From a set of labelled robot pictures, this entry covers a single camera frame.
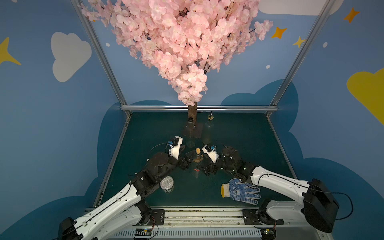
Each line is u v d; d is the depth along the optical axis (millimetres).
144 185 510
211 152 675
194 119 988
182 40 471
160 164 504
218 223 733
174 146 586
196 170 791
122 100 1134
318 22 746
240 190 824
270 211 622
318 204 414
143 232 728
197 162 767
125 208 478
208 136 1046
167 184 801
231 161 626
